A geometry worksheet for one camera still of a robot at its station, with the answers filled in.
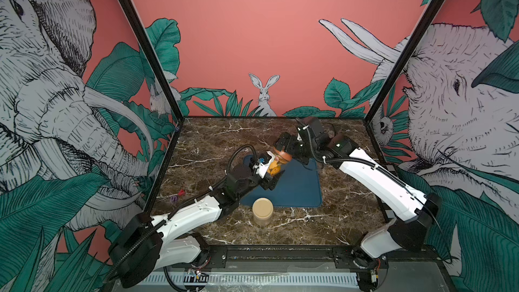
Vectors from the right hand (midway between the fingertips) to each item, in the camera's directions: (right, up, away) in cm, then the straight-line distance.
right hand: (277, 145), depth 73 cm
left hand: (0, -6, +3) cm, 7 cm away
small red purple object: (-45, -24, +16) cm, 54 cm away
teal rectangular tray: (+11, -21, +21) cm, 31 cm away
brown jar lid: (+2, -4, -3) cm, 5 cm away
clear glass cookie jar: (-1, -8, -1) cm, 9 cm away
